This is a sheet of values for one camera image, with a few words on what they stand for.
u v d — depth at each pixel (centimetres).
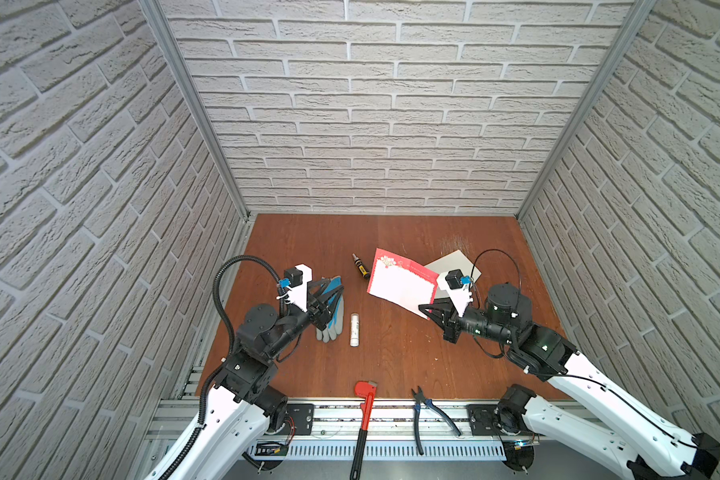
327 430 73
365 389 78
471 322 58
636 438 42
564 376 47
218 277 48
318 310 58
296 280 55
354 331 87
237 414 49
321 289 67
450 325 58
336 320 90
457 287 56
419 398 77
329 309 61
